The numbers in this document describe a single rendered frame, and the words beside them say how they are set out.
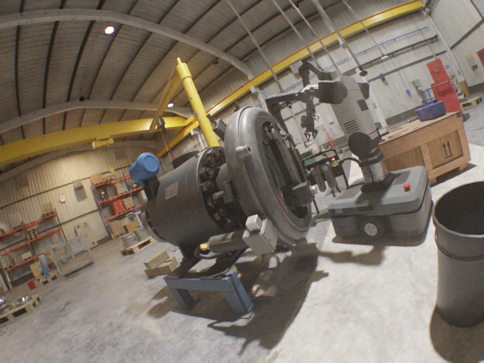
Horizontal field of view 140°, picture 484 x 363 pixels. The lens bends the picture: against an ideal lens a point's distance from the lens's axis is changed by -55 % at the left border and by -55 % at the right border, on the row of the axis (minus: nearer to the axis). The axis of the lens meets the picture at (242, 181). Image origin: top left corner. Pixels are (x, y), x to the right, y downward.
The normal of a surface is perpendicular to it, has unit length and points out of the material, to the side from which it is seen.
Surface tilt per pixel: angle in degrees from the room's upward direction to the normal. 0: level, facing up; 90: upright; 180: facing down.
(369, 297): 0
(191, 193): 74
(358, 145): 90
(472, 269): 93
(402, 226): 90
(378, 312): 0
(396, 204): 90
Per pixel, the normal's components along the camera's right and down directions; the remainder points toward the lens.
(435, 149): -0.44, 0.23
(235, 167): -0.51, -0.01
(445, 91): -0.83, 0.38
